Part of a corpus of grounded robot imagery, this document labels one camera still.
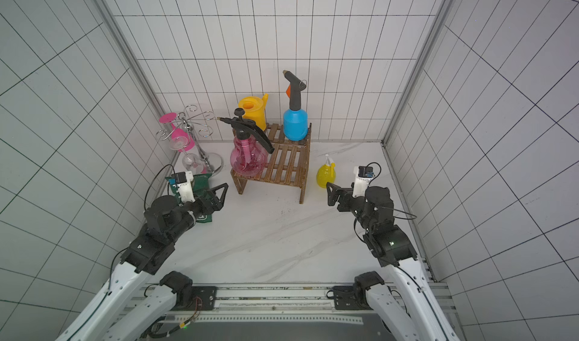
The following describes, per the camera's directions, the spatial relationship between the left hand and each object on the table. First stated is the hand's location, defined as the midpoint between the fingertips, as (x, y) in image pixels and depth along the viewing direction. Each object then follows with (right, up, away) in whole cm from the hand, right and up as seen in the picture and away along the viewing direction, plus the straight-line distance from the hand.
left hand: (217, 191), depth 72 cm
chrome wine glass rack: (-15, +8, +37) cm, 40 cm away
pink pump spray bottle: (+8, +12, +12) cm, 19 cm away
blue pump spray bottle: (+26, +24, +6) cm, 36 cm away
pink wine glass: (-17, +18, +11) cm, 27 cm away
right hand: (+37, +3, -1) cm, 38 cm away
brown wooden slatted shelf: (+23, +8, +20) cm, 31 cm away
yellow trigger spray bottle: (+39, +4, +23) cm, 46 cm away
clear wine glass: (-18, +8, +22) cm, 30 cm away
